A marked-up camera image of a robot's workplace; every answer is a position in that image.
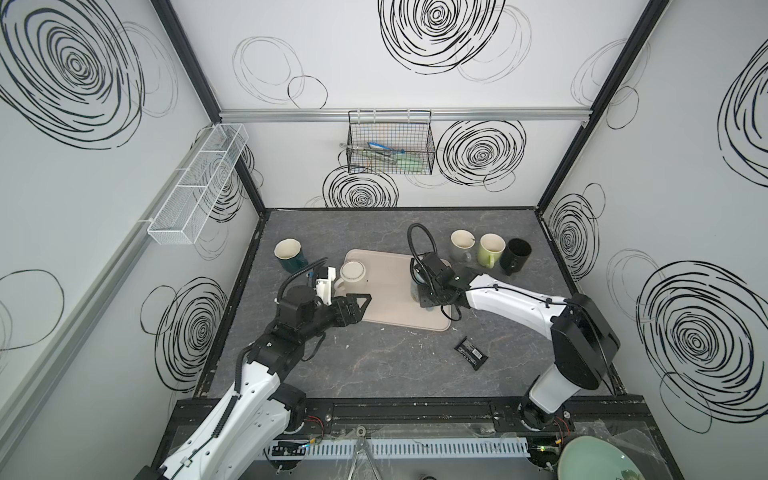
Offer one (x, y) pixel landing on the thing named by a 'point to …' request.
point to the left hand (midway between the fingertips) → (362, 299)
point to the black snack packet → (470, 353)
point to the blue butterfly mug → (414, 285)
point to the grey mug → (462, 242)
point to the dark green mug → (289, 253)
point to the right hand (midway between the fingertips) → (421, 295)
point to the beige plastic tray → (388, 281)
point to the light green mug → (490, 248)
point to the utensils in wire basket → (380, 156)
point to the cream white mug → (352, 272)
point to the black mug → (514, 257)
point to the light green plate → (597, 458)
